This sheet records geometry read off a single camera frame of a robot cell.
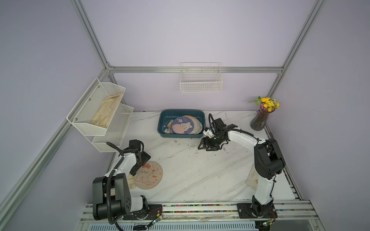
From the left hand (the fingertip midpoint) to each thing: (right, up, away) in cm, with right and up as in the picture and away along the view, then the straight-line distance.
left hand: (141, 165), depth 88 cm
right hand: (+37, +10, 0) cm, 38 cm away
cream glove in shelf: (-17, +37, -7) cm, 41 cm away
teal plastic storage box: (+37, +33, +27) cm, 56 cm away
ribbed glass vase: (+80, +28, +13) cm, 86 cm away
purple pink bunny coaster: (+25, +25, +18) cm, 40 cm away
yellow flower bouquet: (+81, +39, +4) cm, 90 cm away
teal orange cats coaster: (+13, +24, +21) cm, 34 cm away
